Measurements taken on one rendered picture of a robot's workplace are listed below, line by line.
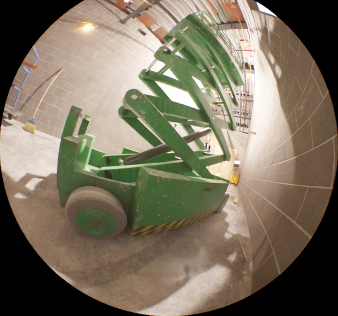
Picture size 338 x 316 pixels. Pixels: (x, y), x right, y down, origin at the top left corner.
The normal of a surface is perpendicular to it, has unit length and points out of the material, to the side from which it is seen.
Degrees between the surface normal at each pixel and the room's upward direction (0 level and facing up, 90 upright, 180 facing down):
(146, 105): 90
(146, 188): 90
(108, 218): 90
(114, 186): 90
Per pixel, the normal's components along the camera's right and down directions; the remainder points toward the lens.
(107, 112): 0.74, 0.22
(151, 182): 0.55, 0.15
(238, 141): -0.58, -0.25
